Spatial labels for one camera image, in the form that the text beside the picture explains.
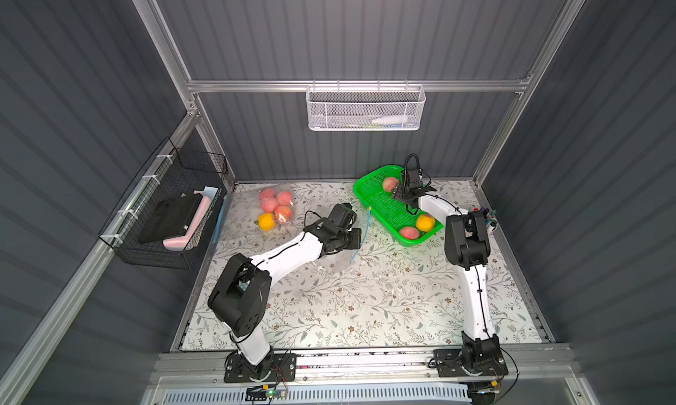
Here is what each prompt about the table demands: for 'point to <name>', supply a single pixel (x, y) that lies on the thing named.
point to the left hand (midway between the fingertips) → (364, 241)
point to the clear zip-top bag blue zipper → (291, 205)
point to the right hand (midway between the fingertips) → (402, 193)
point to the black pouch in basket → (171, 217)
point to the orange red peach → (282, 213)
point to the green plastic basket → (374, 187)
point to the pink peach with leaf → (269, 204)
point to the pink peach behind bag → (268, 194)
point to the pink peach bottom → (409, 232)
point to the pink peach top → (390, 183)
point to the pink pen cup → (490, 227)
